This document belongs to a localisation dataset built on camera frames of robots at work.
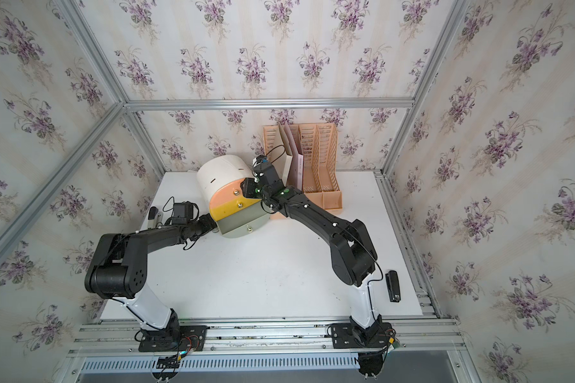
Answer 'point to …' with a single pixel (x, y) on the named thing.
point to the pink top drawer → (231, 191)
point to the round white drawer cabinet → (220, 177)
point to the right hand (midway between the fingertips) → (246, 184)
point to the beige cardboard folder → (281, 157)
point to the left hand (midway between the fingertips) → (213, 224)
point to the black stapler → (392, 281)
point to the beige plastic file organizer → (319, 143)
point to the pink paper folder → (295, 180)
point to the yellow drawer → (224, 209)
